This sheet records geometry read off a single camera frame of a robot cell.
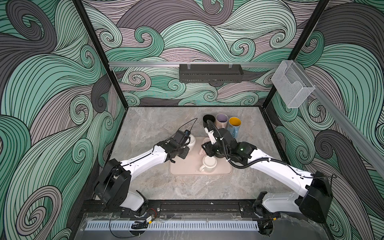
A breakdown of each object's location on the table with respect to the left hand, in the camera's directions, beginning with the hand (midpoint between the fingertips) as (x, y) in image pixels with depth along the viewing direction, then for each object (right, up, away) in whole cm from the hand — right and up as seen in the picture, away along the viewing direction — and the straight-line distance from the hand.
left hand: (183, 146), depth 86 cm
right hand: (+12, +3, -9) cm, 15 cm away
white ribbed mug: (+5, +1, -1) cm, 5 cm away
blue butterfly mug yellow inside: (+34, +13, +12) cm, 38 cm away
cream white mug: (+15, -8, -5) cm, 18 cm away
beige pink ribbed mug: (+26, +16, +16) cm, 35 cm away
